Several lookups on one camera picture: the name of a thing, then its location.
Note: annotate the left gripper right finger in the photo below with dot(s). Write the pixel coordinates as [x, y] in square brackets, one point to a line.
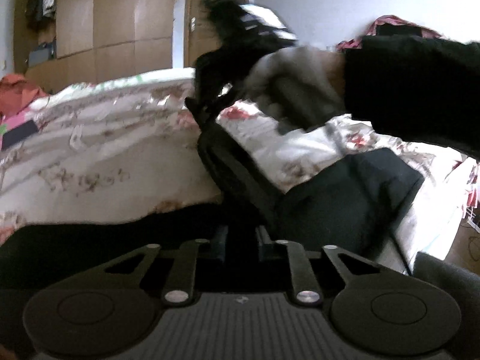
[288, 263]

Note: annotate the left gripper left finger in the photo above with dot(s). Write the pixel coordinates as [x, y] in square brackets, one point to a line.
[196, 265]

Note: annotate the black pants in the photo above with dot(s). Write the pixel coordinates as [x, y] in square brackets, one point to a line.
[357, 204]

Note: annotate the gloved right hand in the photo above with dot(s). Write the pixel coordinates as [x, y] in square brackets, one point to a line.
[299, 87]

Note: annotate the red cloth on cabinet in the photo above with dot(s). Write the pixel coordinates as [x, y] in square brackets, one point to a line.
[389, 25]

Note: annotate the floral bed quilt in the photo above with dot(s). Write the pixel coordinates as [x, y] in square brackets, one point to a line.
[117, 151]

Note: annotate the brown wooden wardrobe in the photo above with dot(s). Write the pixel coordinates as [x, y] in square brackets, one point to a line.
[100, 40]

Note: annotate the grey bag on shelf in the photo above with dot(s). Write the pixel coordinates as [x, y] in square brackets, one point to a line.
[43, 53]

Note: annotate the dark blue flat case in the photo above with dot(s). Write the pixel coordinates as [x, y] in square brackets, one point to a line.
[18, 134]

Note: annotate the red crumpled garment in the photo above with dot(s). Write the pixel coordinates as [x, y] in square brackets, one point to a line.
[16, 93]

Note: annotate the pink floral bedsheet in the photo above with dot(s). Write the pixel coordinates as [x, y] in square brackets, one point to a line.
[9, 124]

